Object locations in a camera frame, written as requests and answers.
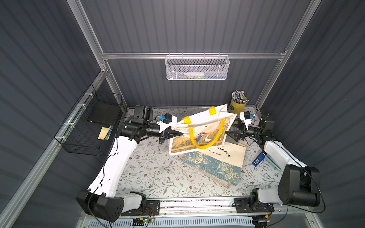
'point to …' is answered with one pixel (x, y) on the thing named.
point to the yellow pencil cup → (237, 108)
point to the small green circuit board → (139, 221)
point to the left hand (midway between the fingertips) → (181, 133)
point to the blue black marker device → (260, 158)
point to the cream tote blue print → (225, 174)
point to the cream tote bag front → (231, 153)
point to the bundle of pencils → (238, 97)
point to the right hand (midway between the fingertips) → (228, 128)
